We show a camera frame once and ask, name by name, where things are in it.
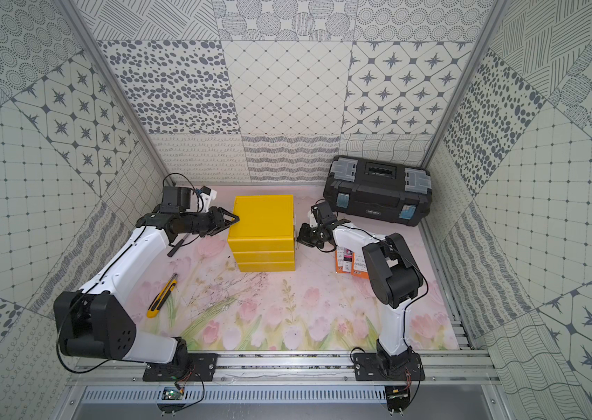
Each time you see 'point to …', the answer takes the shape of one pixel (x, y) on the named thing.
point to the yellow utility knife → (162, 296)
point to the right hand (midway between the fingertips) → (300, 241)
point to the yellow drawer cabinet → (262, 235)
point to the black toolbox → (378, 191)
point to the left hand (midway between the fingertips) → (233, 217)
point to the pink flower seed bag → (347, 260)
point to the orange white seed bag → (358, 268)
